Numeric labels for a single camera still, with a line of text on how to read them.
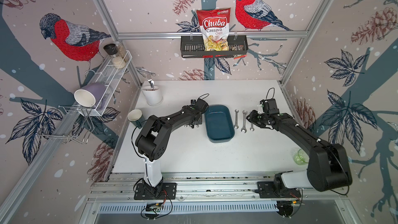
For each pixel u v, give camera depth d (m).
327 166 0.43
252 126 0.95
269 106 0.70
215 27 0.81
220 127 0.95
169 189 0.73
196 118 0.70
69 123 0.58
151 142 0.50
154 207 0.70
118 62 0.83
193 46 0.95
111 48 0.78
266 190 0.73
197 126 0.97
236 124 0.98
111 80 0.73
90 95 0.60
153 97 1.03
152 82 1.07
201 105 0.77
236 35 0.90
